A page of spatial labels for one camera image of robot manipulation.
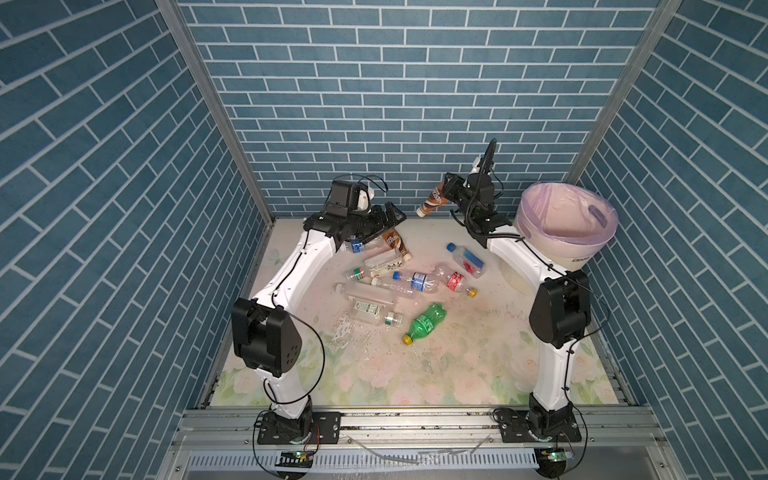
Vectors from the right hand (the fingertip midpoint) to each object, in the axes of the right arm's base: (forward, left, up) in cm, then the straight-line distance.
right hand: (448, 172), depth 88 cm
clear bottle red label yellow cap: (-19, -4, -29) cm, 35 cm away
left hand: (-17, +14, -4) cm, 23 cm away
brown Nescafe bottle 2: (-2, +18, -28) cm, 33 cm away
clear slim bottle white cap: (-20, +22, -30) cm, 42 cm away
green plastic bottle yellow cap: (-35, +5, -28) cm, 45 cm away
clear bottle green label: (-32, +21, -28) cm, 48 cm away
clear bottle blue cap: (-7, -10, -33) cm, 35 cm away
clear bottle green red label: (-18, +27, -29) cm, 44 cm away
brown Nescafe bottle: (-5, +3, -6) cm, 8 cm away
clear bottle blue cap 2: (-20, +7, -28) cm, 36 cm away
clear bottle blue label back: (-7, +31, -28) cm, 42 cm away
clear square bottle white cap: (-23, +22, -31) cm, 45 cm away
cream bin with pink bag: (-1, -41, -17) cm, 44 cm away
